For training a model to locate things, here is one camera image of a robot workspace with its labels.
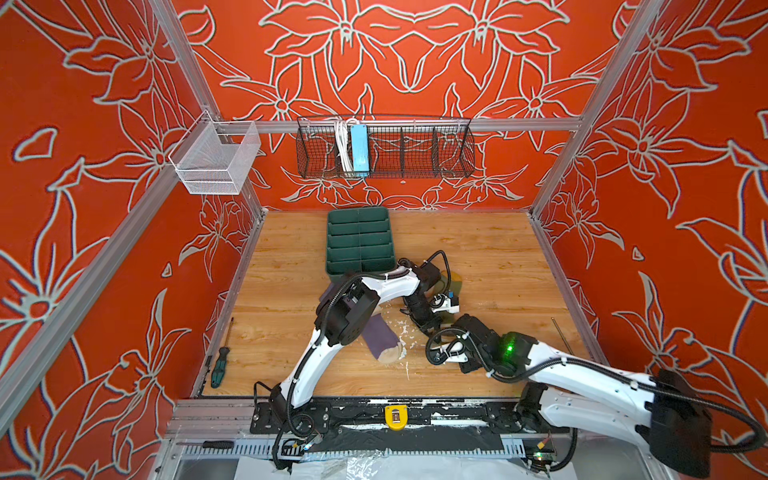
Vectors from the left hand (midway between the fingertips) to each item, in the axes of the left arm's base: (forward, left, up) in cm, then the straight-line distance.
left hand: (438, 337), depth 86 cm
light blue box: (+44, +26, +34) cm, 61 cm away
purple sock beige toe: (-2, +16, 0) cm, 16 cm away
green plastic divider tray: (+30, +26, +7) cm, 40 cm away
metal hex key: (+3, -37, -1) cm, 37 cm away
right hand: (0, -4, +4) cm, 6 cm away
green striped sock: (+19, -7, +1) cm, 20 cm away
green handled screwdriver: (-14, +61, +1) cm, 62 cm away
